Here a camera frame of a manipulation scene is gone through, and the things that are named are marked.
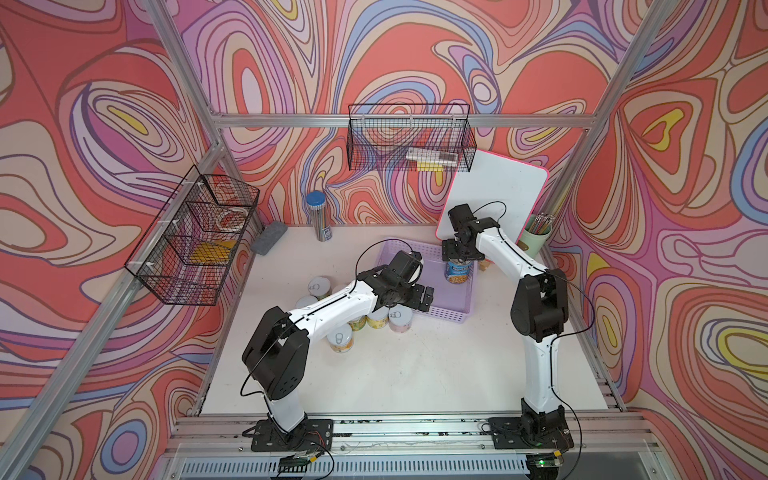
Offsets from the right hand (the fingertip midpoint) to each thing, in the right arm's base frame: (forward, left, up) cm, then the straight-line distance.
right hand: (461, 259), depth 98 cm
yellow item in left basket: (-13, +67, +24) cm, 72 cm away
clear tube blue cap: (+25, +50, +7) cm, 57 cm away
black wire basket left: (-12, +76, +22) cm, 80 cm away
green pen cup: (+7, -26, +4) cm, 27 cm away
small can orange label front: (-25, +39, -3) cm, 46 cm away
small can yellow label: (-19, +29, -7) cm, 35 cm away
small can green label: (-7, +47, -3) cm, 48 cm away
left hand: (-16, +15, +4) cm, 22 cm away
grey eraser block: (+18, +70, -5) cm, 73 cm away
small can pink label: (-21, +22, -7) cm, 31 cm away
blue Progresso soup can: (-4, +1, -2) cm, 4 cm away
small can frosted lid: (-20, +34, -4) cm, 40 cm away
